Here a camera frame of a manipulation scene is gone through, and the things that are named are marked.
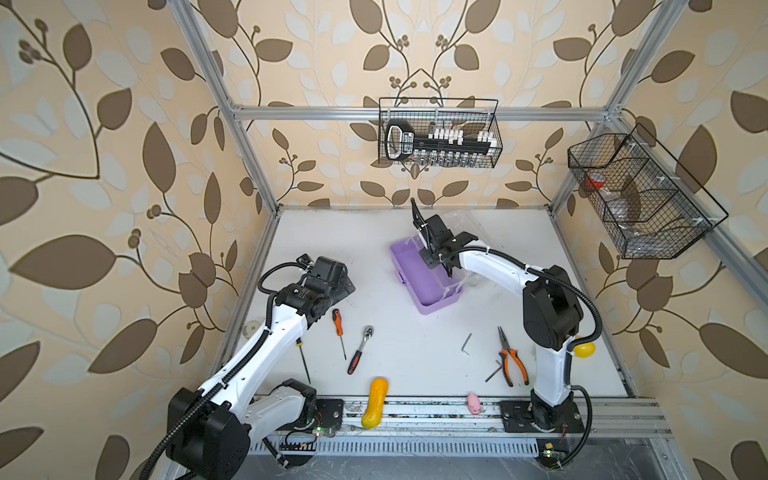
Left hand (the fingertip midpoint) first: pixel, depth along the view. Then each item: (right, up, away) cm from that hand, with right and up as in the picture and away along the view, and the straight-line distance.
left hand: (338, 286), depth 81 cm
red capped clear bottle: (+76, +31, +7) cm, 82 cm away
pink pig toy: (+36, -29, -6) cm, 47 cm away
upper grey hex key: (+35, -19, +4) cm, 40 cm away
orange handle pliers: (+47, -19, +2) cm, 50 cm away
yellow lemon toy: (+68, -18, 0) cm, 70 cm away
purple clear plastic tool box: (+27, -3, +14) cm, 31 cm away
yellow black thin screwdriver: (-12, -18, +5) cm, 22 cm away
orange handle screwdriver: (-3, -10, +10) cm, 14 cm away
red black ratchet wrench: (+8, -15, +6) cm, 18 cm away
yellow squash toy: (+10, -29, -10) cm, 33 cm away
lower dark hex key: (+45, -22, +1) cm, 50 cm away
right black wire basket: (+79, +22, -9) cm, 82 cm away
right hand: (+29, +9, +13) cm, 33 cm away
